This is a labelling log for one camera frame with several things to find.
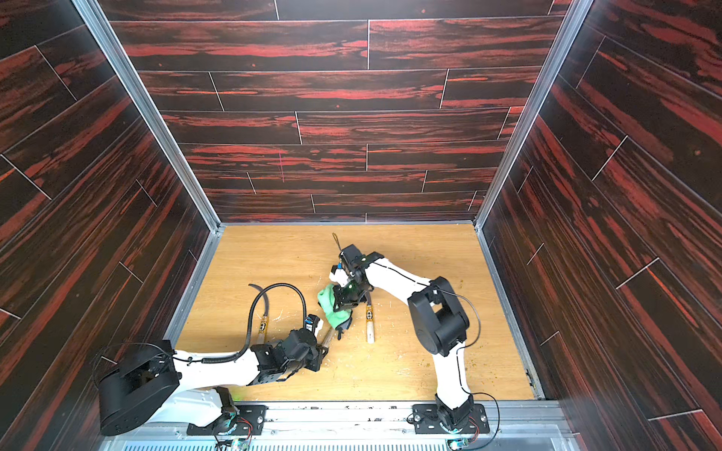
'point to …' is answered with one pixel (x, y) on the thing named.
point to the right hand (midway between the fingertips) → (342, 306)
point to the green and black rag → (340, 318)
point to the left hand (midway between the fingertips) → (329, 354)
